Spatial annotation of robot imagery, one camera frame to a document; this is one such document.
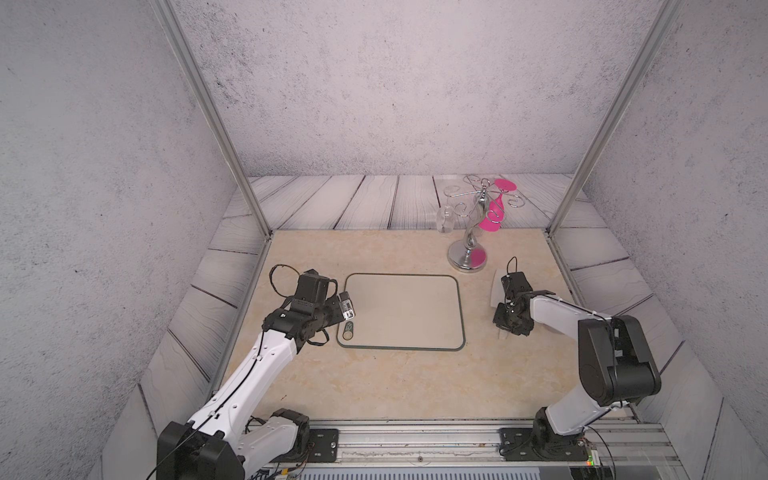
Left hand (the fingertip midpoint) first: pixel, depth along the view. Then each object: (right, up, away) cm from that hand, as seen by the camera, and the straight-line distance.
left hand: (344, 307), depth 82 cm
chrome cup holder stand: (+41, +14, +30) cm, 52 cm away
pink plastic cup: (+48, +29, +19) cm, 59 cm away
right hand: (+48, -7, +12) cm, 50 cm away
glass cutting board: (+17, -5, +17) cm, 24 cm away
